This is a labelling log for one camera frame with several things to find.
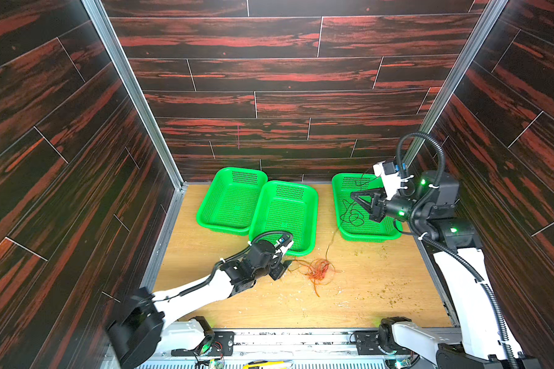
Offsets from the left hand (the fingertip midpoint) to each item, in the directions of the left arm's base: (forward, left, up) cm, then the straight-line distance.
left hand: (287, 256), depth 81 cm
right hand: (+7, -19, +27) cm, 34 cm away
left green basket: (+34, +29, -12) cm, 47 cm away
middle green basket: (+35, -1, -15) cm, 38 cm away
